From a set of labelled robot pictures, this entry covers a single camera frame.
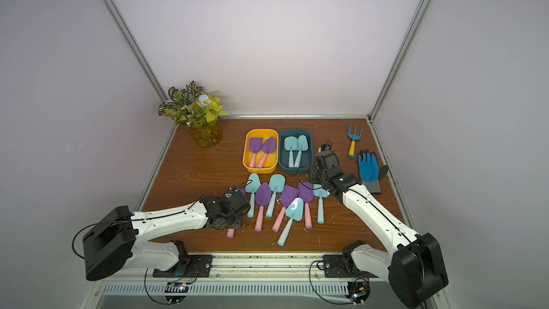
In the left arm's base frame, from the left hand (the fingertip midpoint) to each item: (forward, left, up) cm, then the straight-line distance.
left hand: (241, 221), depth 84 cm
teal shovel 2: (+16, -14, +1) cm, 21 cm away
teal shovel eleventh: (+38, -26, +1) cm, 46 cm away
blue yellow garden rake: (+44, -54, +1) cm, 70 cm away
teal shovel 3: (+4, -22, +1) cm, 22 cm away
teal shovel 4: (+13, -33, 0) cm, 36 cm away
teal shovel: (+39, -20, +2) cm, 44 cm away
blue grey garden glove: (+22, -57, +1) cm, 61 cm away
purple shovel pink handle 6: (+12, -27, +1) cm, 29 cm away
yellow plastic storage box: (+30, -11, +1) cm, 32 cm away
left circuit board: (-22, +20, -2) cm, 29 cm away
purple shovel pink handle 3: (-5, +3, +2) cm, 6 cm away
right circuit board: (-22, -42, -1) cm, 48 cm away
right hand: (+17, -30, +15) cm, 38 cm away
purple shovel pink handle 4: (+11, -8, +1) cm, 13 cm away
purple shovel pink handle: (+37, -2, +2) cm, 37 cm away
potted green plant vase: (+43, +22, +19) cm, 52 cm away
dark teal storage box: (+29, -28, +2) cm, 40 cm away
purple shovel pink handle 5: (+12, -19, +1) cm, 22 cm away
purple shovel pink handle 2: (+37, -9, +1) cm, 38 cm away
